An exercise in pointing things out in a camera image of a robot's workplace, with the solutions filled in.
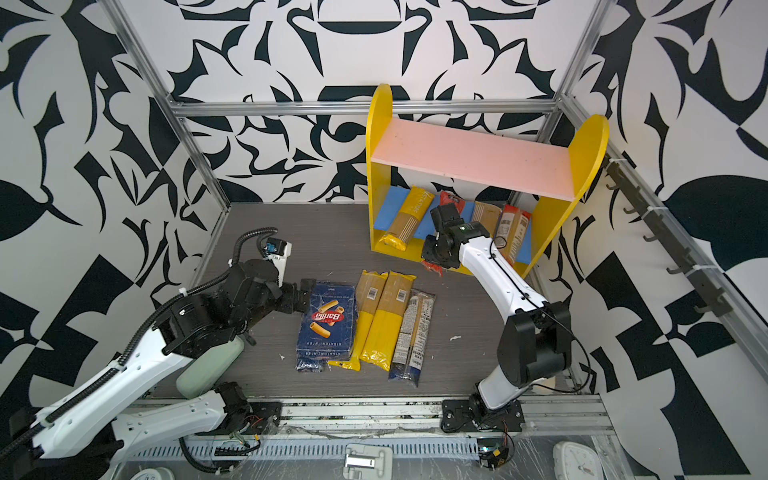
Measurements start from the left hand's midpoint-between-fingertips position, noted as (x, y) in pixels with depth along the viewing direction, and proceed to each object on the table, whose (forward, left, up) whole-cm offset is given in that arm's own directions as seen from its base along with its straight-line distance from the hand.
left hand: (298, 272), depth 67 cm
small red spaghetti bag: (+21, -56, -12) cm, 61 cm away
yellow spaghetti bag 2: (+9, -15, -27) cm, 32 cm away
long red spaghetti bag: (+30, -39, -7) cm, 49 cm away
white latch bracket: (-33, -14, -27) cm, 45 cm away
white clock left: (-34, +31, -25) cm, 52 cm away
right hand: (+13, -33, -12) cm, 38 cm away
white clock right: (-35, -60, -26) cm, 74 cm away
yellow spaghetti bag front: (+27, -52, -12) cm, 60 cm away
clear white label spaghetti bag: (-7, -27, -27) cm, 39 cm away
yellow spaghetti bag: (+30, -29, -12) cm, 44 cm away
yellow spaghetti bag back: (0, -20, -27) cm, 34 cm away
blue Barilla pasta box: (-5, -4, -21) cm, 22 cm away
